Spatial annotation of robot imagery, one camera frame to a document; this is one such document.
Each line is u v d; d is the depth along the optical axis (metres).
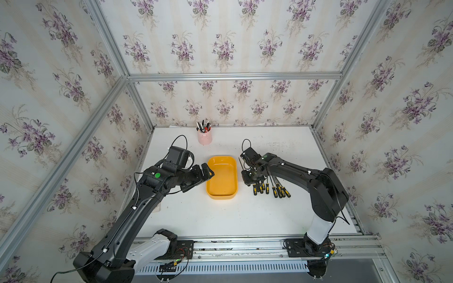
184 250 0.73
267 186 0.92
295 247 0.73
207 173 0.63
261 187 0.90
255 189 0.90
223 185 0.94
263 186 0.91
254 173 0.73
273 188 0.91
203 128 1.07
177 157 0.52
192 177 0.61
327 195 0.50
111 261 0.36
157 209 0.83
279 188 0.90
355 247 0.75
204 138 1.05
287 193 0.88
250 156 0.72
